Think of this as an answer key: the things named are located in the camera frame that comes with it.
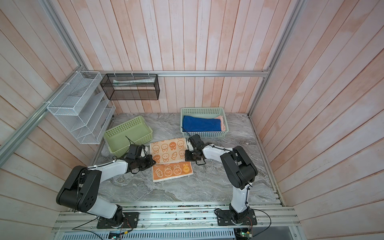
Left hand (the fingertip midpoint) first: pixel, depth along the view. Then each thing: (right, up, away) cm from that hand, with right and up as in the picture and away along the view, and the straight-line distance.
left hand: (156, 164), depth 92 cm
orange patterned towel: (+8, +5, +4) cm, 10 cm away
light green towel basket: (-30, +15, +13) cm, 36 cm away
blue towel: (+26, +26, +15) cm, 40 cm away
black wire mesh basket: (-20, +52, +13) cm, 58 cm away
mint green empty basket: (+37, +36, +27) cm, 58 cm away
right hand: (+19, +4, +4) cm, 19 cm away
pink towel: (+46, +24, +15) cm, 54 cm away
